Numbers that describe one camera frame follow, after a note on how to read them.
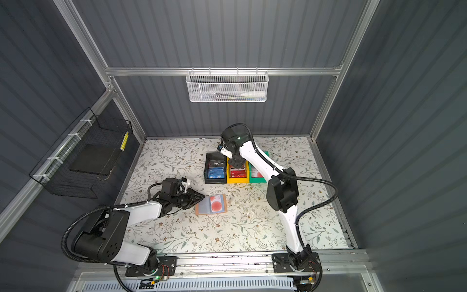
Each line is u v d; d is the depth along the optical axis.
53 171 0.62
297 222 0.59
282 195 0.55
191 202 0.80
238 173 0.99
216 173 1.02
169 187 0.72
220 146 0.84
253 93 0.87
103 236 0.44
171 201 0.72
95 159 0.75
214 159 1.08
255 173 1.00
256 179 0.98
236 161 0.82
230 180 0.96
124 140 0.83
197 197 0.88
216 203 0.91
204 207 0.88
